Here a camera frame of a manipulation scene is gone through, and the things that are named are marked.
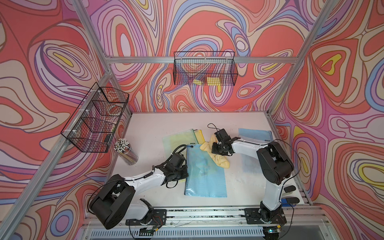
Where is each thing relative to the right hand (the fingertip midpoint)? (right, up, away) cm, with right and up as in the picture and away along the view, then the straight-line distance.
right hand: (214, 153), depth 97 cm
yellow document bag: (-9, +11, +7) cm, 16 cm away
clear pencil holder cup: (-52, +7, -18) cm, 56 cm away
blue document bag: (-7, -12, -11) cm, 18 cm away
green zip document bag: (-25, +7, +3) cm, 26 cm away
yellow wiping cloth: (+2, -3, -7) cm, 8 cm away
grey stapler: (+37, -20, -22) cm, 47 cm away
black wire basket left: (-65, +17, -24) cm, 71 cm away
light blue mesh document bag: (+32, +11, +7) cm, 35 cm away
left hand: (-16, -10, -11) cm, 22 cm away
